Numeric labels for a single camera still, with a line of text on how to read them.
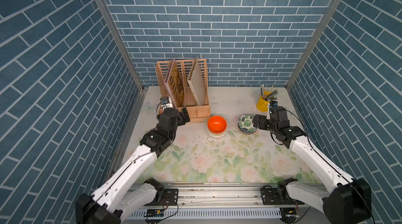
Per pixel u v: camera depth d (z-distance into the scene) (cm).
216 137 88
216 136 87
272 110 64
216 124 90
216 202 73
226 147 91
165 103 63
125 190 43
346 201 38
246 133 91
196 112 99
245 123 96
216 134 85
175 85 95
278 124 62
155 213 72
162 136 54
